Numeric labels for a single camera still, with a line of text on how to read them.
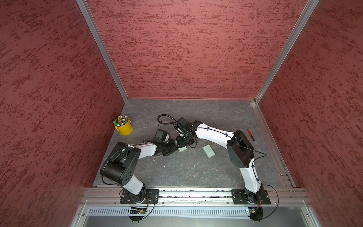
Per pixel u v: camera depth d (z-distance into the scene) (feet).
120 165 1.50
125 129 3.10
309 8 2.34
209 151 2.91
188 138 2.53
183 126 2.39
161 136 2.48
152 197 2.42
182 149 2.80
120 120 2.88
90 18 2.47
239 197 2.42
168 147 2.67
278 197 2.49
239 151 1.70
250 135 3.28
